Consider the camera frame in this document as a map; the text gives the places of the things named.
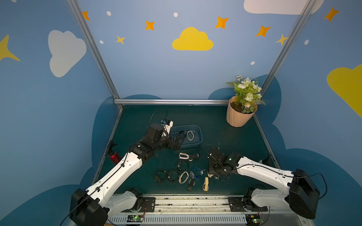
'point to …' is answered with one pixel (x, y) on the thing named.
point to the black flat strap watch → (192, 182)
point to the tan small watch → (210, 175)
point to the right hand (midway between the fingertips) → (212, 168)
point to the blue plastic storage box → (198, 137)
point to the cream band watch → (179, 178)
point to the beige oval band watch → (190, 135)
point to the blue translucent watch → (196, 173)
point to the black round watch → (183, 166)
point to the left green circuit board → (135, 218)
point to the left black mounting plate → (148, 205)
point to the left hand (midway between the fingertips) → (180, 137)
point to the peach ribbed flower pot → (235, 118)
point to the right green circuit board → (252, 220)
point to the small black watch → (182, 134)
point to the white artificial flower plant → (248, 93)
